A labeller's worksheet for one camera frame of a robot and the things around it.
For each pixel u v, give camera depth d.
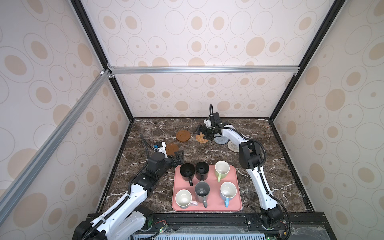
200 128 0.97
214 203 0.81
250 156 0.66
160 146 0.70
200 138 1.07
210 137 0.97
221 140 1.06
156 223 0.73
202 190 0.82
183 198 0.81
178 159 0.71
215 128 0.83
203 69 0.92
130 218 0.58
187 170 0.85
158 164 0.59
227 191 0.82
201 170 0.88
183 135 1.09
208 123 1.00
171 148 1.00
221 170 0.90
